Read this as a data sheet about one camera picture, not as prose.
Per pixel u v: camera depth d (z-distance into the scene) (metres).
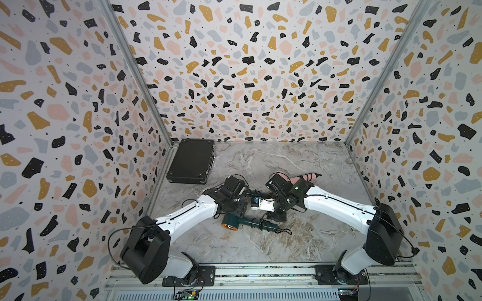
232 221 0.78
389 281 0.73
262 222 0.76
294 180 1.04
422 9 0.71
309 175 1.01
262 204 0.71
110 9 0.70
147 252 0.41
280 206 0.68
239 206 0.76
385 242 0.42
